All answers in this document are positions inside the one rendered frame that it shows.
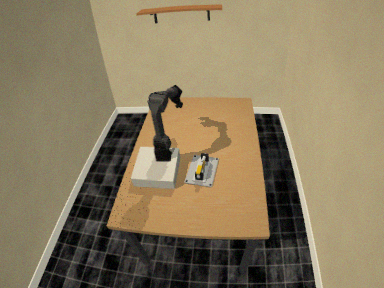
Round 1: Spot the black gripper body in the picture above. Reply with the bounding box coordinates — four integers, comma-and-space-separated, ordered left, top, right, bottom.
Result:
170, 98, 183, 108

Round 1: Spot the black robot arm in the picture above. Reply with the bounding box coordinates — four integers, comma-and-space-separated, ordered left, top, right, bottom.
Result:
148, 85, 183, 161

